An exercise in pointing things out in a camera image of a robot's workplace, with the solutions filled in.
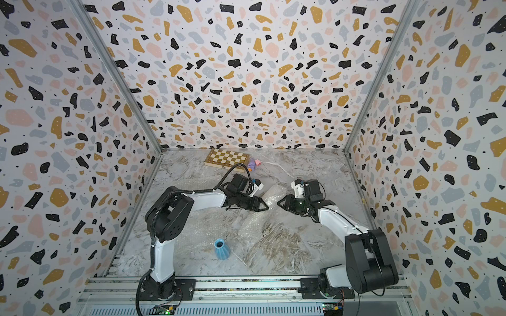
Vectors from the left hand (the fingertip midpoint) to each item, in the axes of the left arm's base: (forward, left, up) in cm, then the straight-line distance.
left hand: (266, 207), depth 92 cm
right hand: (-2, -6, +5) cm, 8 cm away
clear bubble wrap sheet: (-10, +6, +4) cm, 12 cm away
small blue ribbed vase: (-21, +17, +5) cm, 28 cm away
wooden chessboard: (+32, +23, -1) cm, 39 cm away
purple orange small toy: (+27, +8, -1) cm, 28 cm away
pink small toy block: (+30, +4, -2) cm, 30 cm away
